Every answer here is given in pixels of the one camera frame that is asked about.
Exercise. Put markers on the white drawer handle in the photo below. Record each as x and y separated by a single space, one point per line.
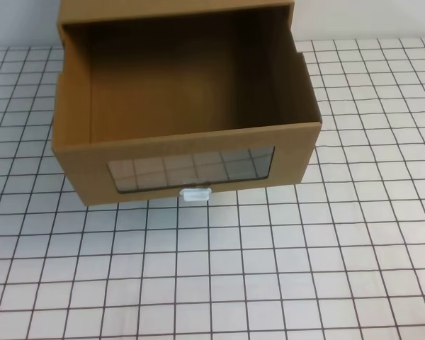
195 194

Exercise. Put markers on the white black-grid tablecloth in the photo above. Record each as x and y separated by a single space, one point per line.
339 256

